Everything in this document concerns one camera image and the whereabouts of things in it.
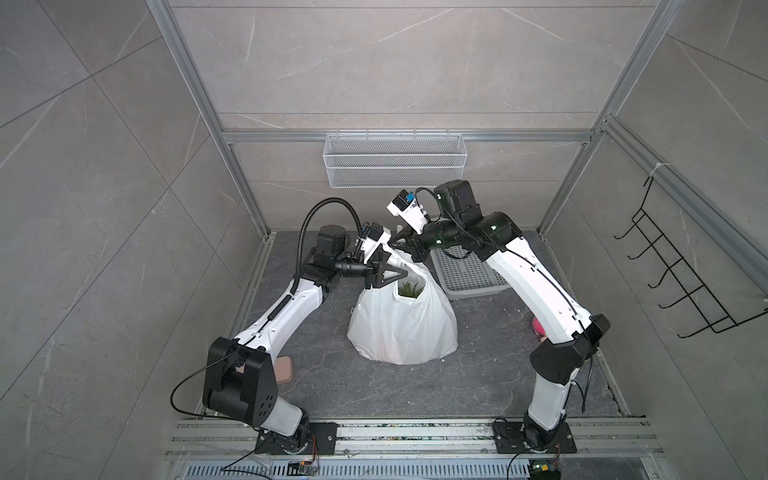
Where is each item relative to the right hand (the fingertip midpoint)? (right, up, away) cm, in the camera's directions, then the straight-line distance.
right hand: (395, 241), depth 69 cm
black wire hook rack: (+65, -15, -10) cm, 67 cm away
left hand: (+3, -6, +3) cm, 7 cm away
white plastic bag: (-2, -22, +8) cm, 24 cm away
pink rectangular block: (-31, -35, +13) cm, 49 cm away
